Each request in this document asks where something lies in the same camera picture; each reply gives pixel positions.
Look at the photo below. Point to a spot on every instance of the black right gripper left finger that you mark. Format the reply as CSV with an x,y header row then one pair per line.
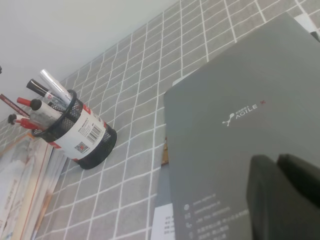
x,y
277,211

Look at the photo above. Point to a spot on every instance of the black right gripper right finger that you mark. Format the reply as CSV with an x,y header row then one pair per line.
x,y
303,176

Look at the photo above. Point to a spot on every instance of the red pencil with eraser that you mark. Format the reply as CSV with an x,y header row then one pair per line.
x,y
14,106

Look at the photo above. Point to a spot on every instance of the black mesh pen holder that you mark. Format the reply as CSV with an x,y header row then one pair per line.
x,y
80,133

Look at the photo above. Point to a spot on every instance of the black tipped grey pen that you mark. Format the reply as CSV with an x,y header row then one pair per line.
x,y
43,114

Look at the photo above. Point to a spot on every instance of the black and red pen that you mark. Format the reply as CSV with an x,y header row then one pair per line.
x,y
23,121

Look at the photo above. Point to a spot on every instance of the grey Agilex brochure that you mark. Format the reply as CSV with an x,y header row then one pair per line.
x,y
260,96

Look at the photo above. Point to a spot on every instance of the orange edged paper booklet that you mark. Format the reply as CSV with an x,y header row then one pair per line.
x,y
46,190

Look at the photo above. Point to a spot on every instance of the grey capped marker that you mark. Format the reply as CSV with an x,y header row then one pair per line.
x,y
56,86

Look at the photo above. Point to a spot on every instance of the white orange ROS book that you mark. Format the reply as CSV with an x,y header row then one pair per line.
x,y
22,168

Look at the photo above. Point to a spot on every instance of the black capped whiteboard marker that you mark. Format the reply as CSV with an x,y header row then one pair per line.
x,y
46,94

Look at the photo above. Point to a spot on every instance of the red capped marker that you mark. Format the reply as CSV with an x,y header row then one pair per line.
x,y
24,101

